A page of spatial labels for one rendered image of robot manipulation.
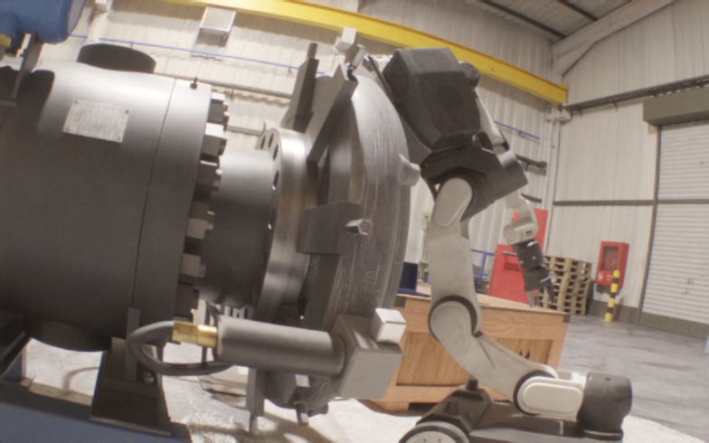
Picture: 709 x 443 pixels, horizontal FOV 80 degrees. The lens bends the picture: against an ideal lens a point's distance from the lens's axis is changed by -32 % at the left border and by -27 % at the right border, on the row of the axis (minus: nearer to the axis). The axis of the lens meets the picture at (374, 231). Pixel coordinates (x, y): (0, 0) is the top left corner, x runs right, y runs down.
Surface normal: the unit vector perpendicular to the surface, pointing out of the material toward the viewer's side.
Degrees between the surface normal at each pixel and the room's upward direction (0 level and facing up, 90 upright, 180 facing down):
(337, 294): 99
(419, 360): 90
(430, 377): 90
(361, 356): 112
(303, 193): 69
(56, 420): 90
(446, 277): 90
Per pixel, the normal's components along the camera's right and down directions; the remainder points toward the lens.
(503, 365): -0.33, -0.09
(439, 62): 0.37, -0.37
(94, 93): 0.44, -0.60
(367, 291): 0.40, 0.18
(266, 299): 0.26, 0.55
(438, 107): 0.46, -0.13
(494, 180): -0.15, 0.26
